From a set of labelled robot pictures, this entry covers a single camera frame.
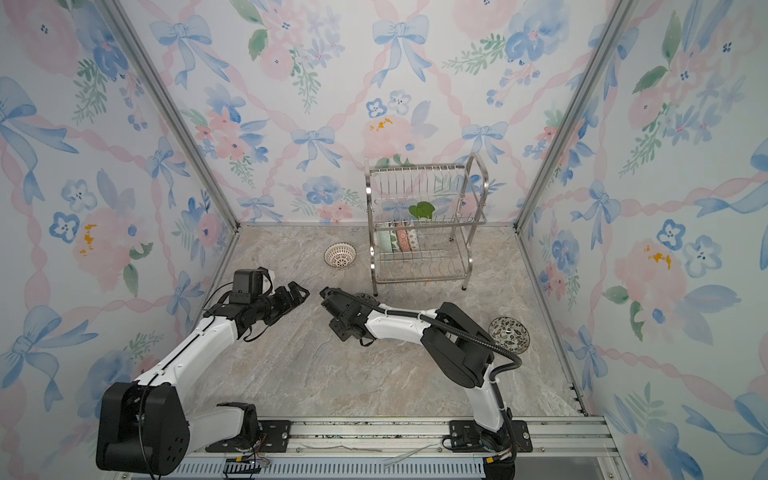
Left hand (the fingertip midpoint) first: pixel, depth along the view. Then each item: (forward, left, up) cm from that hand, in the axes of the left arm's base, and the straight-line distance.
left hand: (300, 296), depth 86 cm
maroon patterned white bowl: (+24, -8, -11) cm, 28 cm away
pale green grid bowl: (+22, -24, -1) cm, 32 cm away
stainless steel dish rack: (+16, -35, +15) cm, 42 cm away
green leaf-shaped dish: (+20, -35, +16) cm, 44 cm away
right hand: (-2, -11, -9) cm, 15 cm away
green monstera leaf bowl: (+21, -28, -1) cm, 35 cm away
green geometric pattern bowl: (+22, -34, 0) cm, 40 cm away
